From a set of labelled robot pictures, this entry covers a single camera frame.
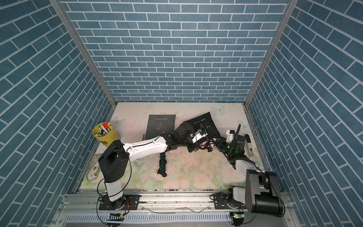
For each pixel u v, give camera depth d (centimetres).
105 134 85
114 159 51
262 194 42
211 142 85
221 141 79
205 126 91
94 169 82
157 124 108
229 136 83
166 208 74
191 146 74
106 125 88
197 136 73
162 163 84
